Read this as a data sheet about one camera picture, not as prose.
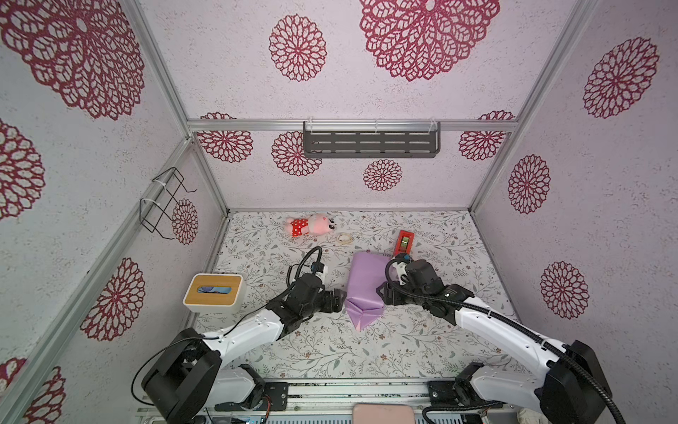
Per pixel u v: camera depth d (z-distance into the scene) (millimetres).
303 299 638
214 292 922
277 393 735
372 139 944
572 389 400
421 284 617
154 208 745
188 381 412
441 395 740
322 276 775
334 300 760
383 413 695
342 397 747
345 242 1095
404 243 1006
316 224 1064
